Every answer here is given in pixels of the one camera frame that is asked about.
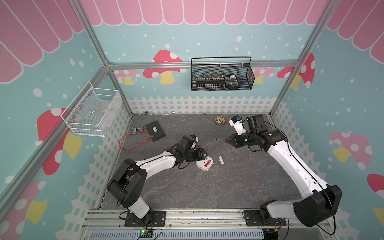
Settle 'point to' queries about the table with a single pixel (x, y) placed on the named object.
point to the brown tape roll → (220, 120)
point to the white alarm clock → (205, 164)
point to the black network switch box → (155, 130)
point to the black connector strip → (210, 83)
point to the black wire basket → (238, 77)
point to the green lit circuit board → (145, 233)
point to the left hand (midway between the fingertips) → (204, 157)
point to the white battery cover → (221, 160)
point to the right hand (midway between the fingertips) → (228, 139)
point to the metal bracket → (135, 129)
